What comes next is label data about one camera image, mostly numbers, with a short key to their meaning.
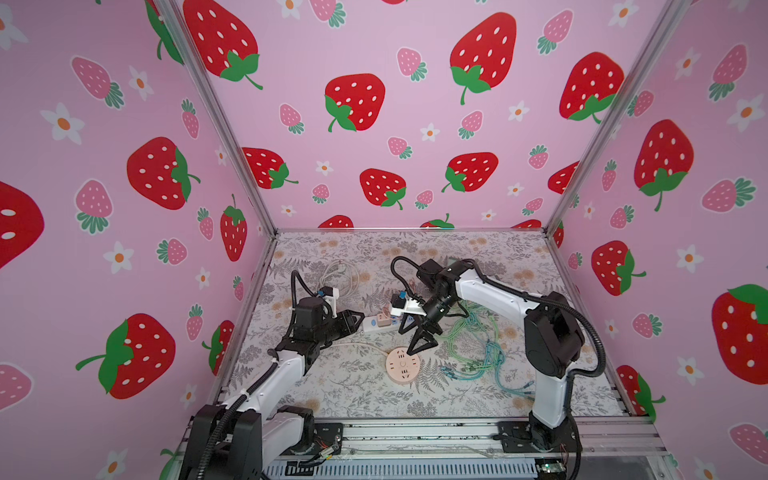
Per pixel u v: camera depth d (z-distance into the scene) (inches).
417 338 27.6
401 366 33.0
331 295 31.3
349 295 39.7
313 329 26.0
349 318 30.6
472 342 35.7
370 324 36.3
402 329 31.8
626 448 28.9
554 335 19.7
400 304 28.2
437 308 28.7
